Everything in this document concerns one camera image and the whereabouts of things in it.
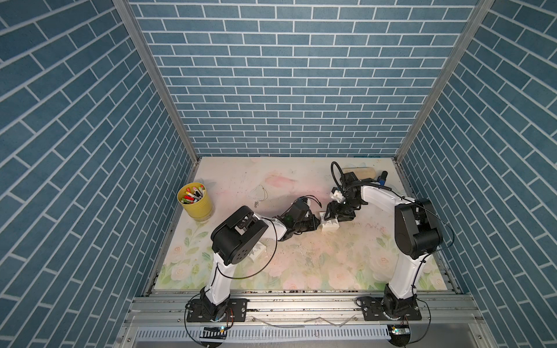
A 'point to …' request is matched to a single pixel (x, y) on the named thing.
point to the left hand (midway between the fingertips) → (326, 225)
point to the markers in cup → (191, 196)
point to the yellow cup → (201, 211)
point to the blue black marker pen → (382, 178)
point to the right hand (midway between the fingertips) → (332, 219)
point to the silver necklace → (257, 202)
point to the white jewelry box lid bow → (328, 225)
